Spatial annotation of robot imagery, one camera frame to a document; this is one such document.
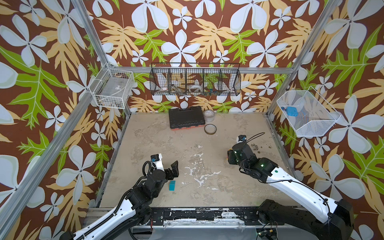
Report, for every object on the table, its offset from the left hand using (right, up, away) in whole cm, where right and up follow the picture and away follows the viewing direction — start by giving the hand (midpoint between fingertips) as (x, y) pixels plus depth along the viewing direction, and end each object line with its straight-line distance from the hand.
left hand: (170, 161), depth 78 cm
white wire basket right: (+77, +25, +3) cm, 81 cm away
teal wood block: (0, -15, +5) cm, 16 cm away
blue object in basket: (+70, +28, +8) cm, 76 cm away
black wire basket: (+14, +50, +19) cm, 56 cm away
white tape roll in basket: (+14, +44, +20) cm, 51 cm away
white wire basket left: (-35, +42, +8) cm, 55 cm away
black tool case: (+7, +25, +34) cm, 43 cm away
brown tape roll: (+25, +17, +33) cm, 45 cm away
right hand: (+32, +5, +1) cm, 33 cm away
